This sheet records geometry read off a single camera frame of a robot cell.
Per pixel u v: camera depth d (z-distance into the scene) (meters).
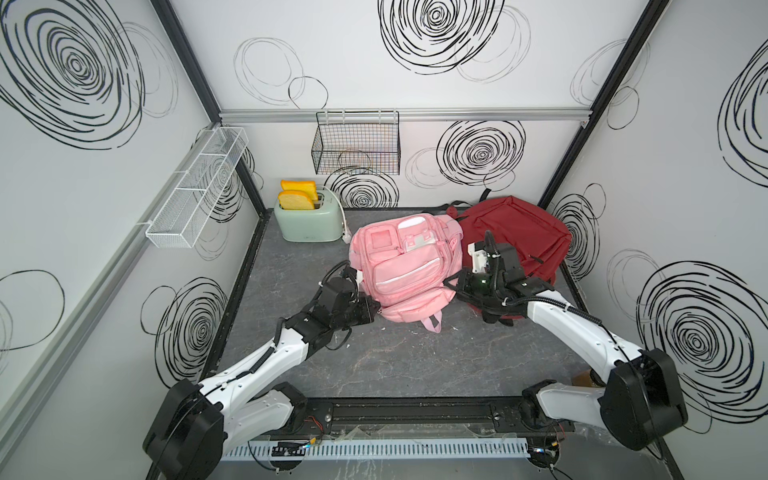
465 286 0.72
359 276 0.75
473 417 0.74
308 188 0.98
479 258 0.76
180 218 0.72
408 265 0.93
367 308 0.70
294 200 0.96
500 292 0.63
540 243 0.97
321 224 1.03
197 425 0.39
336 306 0.61
